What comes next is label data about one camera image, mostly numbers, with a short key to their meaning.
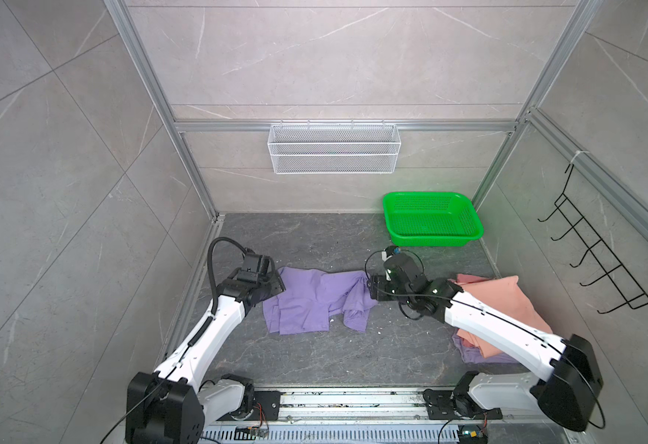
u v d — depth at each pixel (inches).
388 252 28.6
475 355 31.4
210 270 22.9
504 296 33.5
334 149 39.5
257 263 24.7
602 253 26.6
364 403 29.4
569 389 15.0
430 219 46.6
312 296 36.5
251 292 22.2
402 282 23.8
